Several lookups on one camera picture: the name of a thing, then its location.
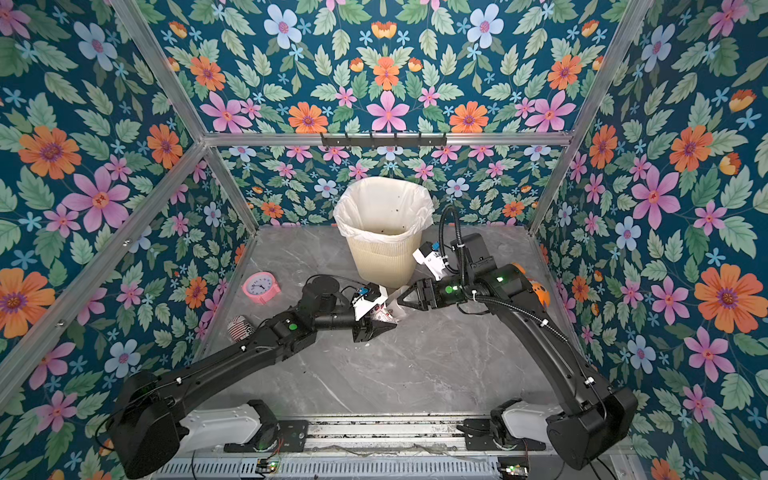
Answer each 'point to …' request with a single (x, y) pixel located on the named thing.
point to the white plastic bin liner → (378, 208)
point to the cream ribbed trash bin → (388, 264)
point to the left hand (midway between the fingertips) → (394, 315)
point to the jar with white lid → (382, 312)
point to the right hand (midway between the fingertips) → (414, 293)
